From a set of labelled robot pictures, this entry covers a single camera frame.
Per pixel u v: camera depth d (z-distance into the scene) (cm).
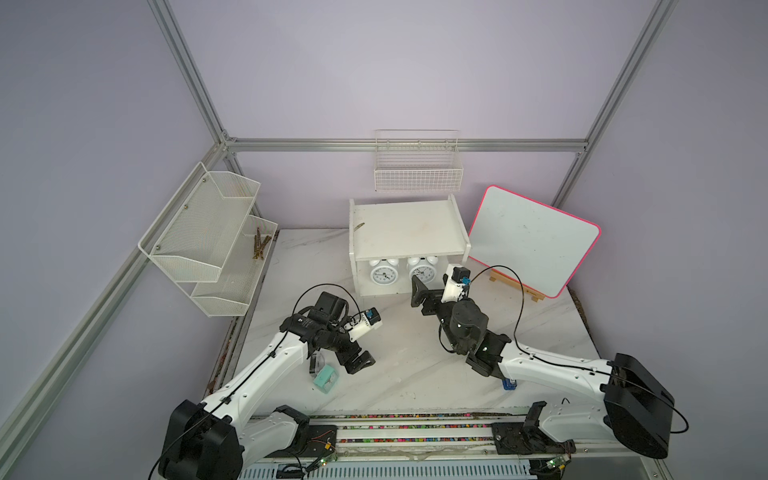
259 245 98
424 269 81
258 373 47
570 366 48
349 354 70
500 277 103
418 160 95
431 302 67
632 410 41
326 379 79
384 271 82
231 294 91
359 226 76
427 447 73
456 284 64
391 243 72
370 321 70
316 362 82
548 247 88
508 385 80
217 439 38
